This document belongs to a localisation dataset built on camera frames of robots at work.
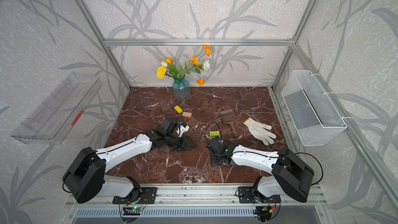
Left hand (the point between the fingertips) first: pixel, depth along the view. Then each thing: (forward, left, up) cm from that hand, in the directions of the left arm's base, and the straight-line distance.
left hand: (194, 148), depth 78 cm
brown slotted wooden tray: (+27, -21, -11) cm, 36 cm away
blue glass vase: (+42, +11, 0) cm, 43 cm away
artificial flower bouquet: (+48, +19, +13) cm, 53 cm away
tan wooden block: (+28, +8, -10) cm, 31 cm away
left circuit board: (-25, +30, -14) cm, 41 cm away
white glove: (+15, -39, -9) cm, 43 cm away
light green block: (+14, -11, -11) cm, 21 cm away
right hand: (-2, -11, -10) cm, 15 cm away
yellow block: (+33, +14, -11) cm, 38 cm away
